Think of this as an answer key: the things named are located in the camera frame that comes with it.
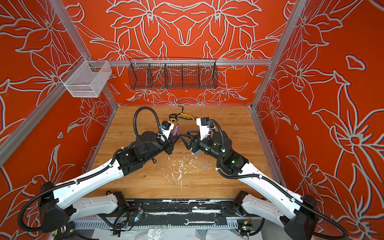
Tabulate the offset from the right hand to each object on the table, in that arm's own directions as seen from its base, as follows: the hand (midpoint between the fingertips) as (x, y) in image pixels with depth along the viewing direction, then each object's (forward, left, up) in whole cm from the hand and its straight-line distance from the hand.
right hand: (181, 134), depth 64 cm
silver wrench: (-29, -15, -32) cm, 46 cm away
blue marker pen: (-7, -8, -2) cm, 11 cm away
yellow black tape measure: (+35, +9, -29) cm, 47 cm away
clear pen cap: (-1, -13, -32) cm, 34 cm away
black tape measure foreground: (-32, +51, -26) cm, 66 cm away
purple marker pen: (+2, +3, -1) cm, 4 cm away
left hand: (+4, +2, -4) cm, 6 cm away
